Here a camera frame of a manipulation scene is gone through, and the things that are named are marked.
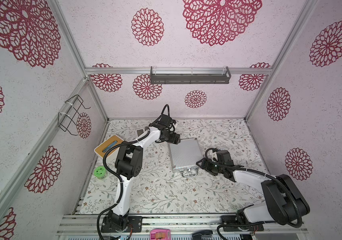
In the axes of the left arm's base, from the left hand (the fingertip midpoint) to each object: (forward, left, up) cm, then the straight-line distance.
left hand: (175, 140), depth 98 cm
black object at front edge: (-51, -13, -4) cm, 53 cm away
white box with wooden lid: (-7, +47, -1) cm, 48 cm away
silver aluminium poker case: (-10, -7, -5) cm, 13 cm away
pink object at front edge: (-51, +8, -2) cm, 52 cm away
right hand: (-16, -14, -2) cm, 21 cm away
